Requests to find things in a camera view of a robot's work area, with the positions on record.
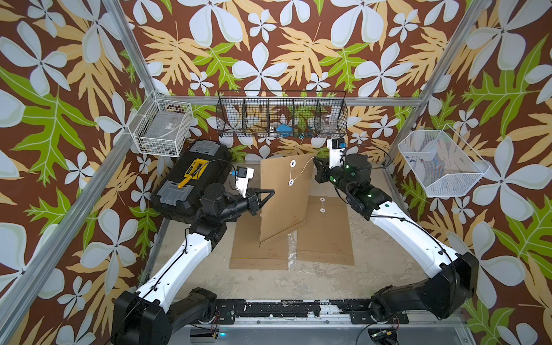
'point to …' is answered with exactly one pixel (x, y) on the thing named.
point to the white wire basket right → (444, 164)
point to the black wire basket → (282, 113)
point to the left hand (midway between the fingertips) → (273, 190)
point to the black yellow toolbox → (178, 196)
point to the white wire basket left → (159, 126)
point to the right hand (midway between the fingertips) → (313, 157)
